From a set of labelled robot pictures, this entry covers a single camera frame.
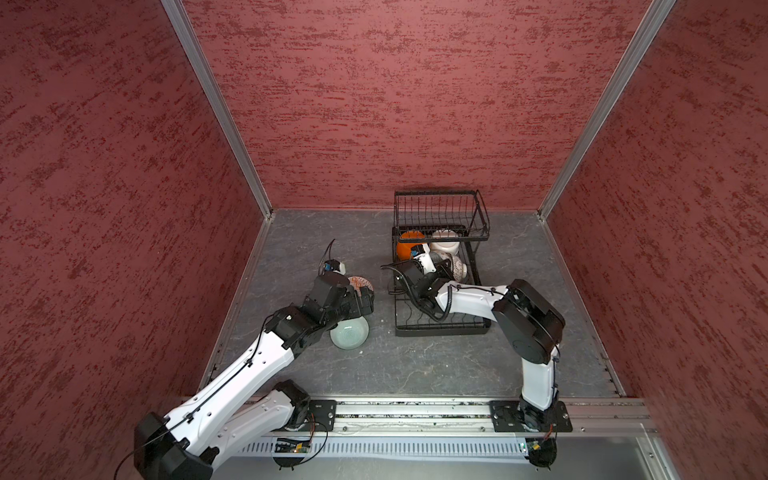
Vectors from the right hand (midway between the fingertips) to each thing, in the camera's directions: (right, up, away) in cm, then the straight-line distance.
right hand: (447, 266), depth 91 cm
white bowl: (+1, +8, +9) cm, 12 cm away
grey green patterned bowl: (-4, +2, +1) cm, 4 cm away
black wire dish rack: (0, +13, +18) cm, 23 cm away
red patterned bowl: (-28, -5, +3) cm, 29 cm away
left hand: (-26, -8, -14) cm, 31 cm away
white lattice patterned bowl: (+4, -1, +1) cm, 4 cm away
